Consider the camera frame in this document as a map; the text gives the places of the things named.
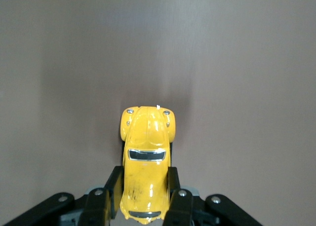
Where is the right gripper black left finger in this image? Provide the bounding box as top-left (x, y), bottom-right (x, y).
top-left (2, 165), bottom-right (124, 226)

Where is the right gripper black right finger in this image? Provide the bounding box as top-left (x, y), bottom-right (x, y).
top-left (163, 166), bottom-right (264, 226)

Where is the yellow beetle toy car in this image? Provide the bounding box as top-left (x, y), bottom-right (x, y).
top-left (119, 105), bottom-right (177, 225)

